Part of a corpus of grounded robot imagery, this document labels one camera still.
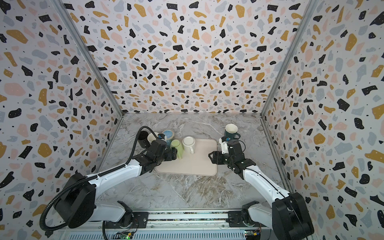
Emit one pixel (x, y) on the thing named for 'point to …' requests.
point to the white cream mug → (188, 143)
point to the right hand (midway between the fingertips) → (214, 154)
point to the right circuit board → (252, 234)
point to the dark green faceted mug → (231, 131)
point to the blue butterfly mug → (169, 134)
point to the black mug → (143, 141)
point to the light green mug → (175, 143)
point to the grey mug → (150, 137)
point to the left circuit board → (123, 235)
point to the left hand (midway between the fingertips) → (173, 150)
